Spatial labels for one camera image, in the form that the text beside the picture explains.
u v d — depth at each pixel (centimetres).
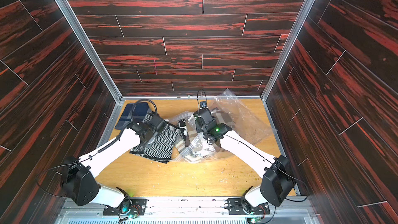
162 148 86
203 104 68
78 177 40
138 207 73
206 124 59
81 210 74
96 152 46
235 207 73
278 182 41
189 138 87
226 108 115
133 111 112
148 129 58
